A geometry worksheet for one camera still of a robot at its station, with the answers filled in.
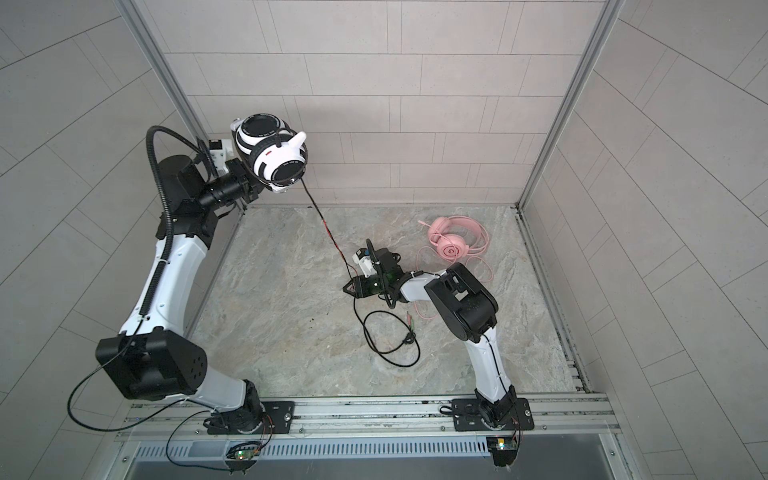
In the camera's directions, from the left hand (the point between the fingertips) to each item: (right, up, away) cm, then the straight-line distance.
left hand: (279, 164), depth 65 cm
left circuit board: (-7, -63, -1) cm, 64 cm away
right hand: (+11, -33, +28) cm, 45 cm away
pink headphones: (+46, -17, +32) cm, 58 cm away
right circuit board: (+51, -65, +3) cm, 83 cm away
